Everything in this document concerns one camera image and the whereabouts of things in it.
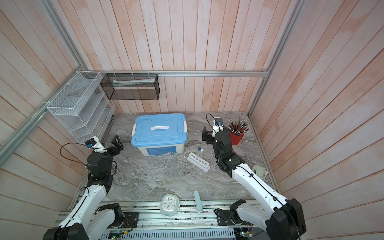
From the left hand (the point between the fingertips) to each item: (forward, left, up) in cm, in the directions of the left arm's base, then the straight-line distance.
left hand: (112, 140), depth 79 cm
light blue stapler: (-26, -46, -17) cm, 56 cm away
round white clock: (-28, -31, -19) cm, 46 cm away
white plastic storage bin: (+1, -25, -12) cm, 28 cm away
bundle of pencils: (+14, -74, -6) cm, 75 cm away
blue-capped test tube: (-2, -47, -5) cm, 48 cm away
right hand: (+5, -55, +7) cm, 55 cm away
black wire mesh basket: (+44, 0, +4) cm, 44 cm away
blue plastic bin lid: (+11, -23, -4) cm, 26 cm away
